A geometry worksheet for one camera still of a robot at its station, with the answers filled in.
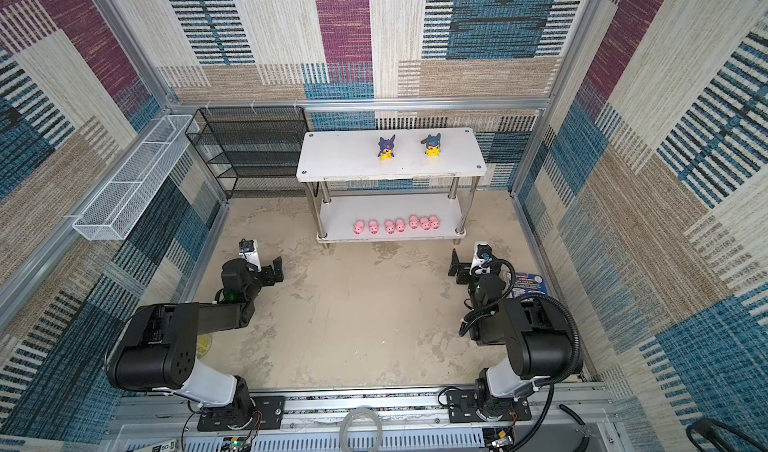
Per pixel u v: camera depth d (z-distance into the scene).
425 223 1.00
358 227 0.99
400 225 1.00
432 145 0.78
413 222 1.00
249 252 0.81
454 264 0.82
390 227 0.99
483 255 0.76
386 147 0.77
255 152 1.10
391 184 1.23
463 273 0.81
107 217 0.70
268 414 0.73
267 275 0.85
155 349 0.45
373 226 0.99
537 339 0.46
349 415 0.70
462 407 0.73
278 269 0.87
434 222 1.00
